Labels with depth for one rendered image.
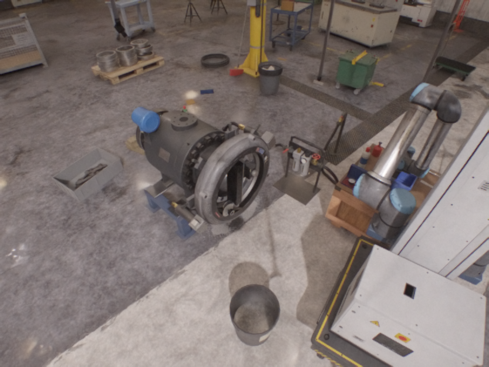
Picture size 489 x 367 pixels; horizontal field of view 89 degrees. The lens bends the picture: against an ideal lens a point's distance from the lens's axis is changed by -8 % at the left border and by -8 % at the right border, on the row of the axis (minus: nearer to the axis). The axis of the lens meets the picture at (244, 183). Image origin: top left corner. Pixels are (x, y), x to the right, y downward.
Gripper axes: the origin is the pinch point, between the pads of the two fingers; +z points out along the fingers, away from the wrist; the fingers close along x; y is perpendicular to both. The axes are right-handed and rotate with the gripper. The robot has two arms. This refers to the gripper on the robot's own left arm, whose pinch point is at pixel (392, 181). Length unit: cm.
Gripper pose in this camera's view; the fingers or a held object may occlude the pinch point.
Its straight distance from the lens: 242.4
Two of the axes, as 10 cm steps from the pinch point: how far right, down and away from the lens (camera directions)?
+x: -6.7, 5.2, -5.3
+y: -7.5, -4.7, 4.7
